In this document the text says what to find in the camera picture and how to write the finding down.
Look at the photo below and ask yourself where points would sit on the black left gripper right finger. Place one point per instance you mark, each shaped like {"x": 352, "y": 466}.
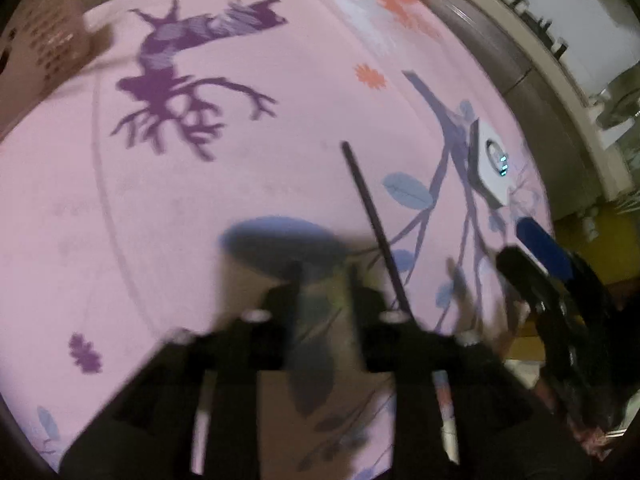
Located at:
{"x": 460, "y": 414}

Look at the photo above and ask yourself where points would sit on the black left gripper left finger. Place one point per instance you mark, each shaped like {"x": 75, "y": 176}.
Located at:
{"x": 147, "y": 430}

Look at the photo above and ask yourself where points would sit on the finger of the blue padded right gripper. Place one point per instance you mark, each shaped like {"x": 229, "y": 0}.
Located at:
{"x": 528, "y": 280}
{"x": 545, "y": 249}

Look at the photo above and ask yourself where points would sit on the dark brown chopstick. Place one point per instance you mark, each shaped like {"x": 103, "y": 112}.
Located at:
{"x": 377, "y": 228}

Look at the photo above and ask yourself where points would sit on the white square timer device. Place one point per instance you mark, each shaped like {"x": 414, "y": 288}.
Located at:
{"x": 489, "y": 165}

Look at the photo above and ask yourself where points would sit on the pink deer print tablecloth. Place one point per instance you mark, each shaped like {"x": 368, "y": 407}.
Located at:
{"x": 172, "y": 182}

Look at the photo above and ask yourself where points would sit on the pink smiley utensil holder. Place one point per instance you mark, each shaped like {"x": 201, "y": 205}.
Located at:
{"x": 45, "y": 43}

